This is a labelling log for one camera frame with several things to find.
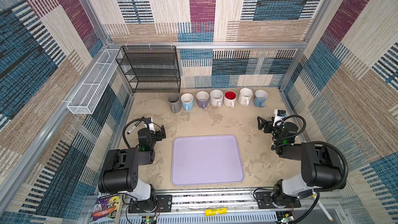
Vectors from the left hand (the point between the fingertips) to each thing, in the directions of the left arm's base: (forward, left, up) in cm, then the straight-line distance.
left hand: (154, 124), depth 93 cm
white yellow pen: (-43, -82, -6) cm, 93 cm away
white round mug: (+22, -48, -2) cm, 53 cm away
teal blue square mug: (+19, -67, +2) cm, 69 cm away
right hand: (+1, -65, +3) cm, 65 cm away
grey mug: (+17, -10, +2) cm, 20 cm away
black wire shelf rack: (+40, +7, +10) cm, 41 cm away
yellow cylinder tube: (-43, -32, -5) cm, 54 cm away
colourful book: (-41, +16, -5) cm, 44 cm away
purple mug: (+21, -29, -2) cm, 36 cm away
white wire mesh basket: (-2, +25, +26) cm, 36 cm away
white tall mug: (+18, -57, +3) cm, 59 cm away
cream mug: (+20, -38, +1) cm, 43 cm away
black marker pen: (+1, +16, -6) cm, 17 cm away
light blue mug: (+19, -18, 0) cm, 26 cm away
